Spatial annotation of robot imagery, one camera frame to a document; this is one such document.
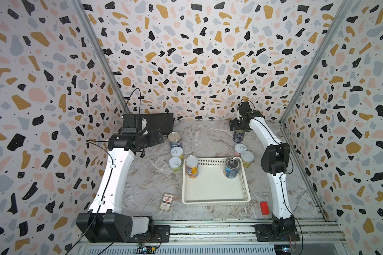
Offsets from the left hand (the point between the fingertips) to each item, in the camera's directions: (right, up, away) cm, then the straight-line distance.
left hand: (155, 137), depth 76 cm
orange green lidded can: (+49, -12, +18) cm, 53 cm away
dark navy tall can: (+46, +1, +27) cm, 53 cm away
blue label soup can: (+39, -16, +11) cm, 43 cm away
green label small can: (+6, -15, +17) cm, 23 cm away
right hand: (+46, +7, +28) cm, 54 cm away
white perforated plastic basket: (+27, -29, +15) cm, 42 cm away
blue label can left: (+5, -1, +22) cm, 22 cm away
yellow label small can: (+7, -9, +22) cm, 24 cm away
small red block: (+54, -36, +5) cm, 65 cm away
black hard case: (-6, +12, +45) cm, 47 cm away
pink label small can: (+45, -8, +24) cm, 52 cm away
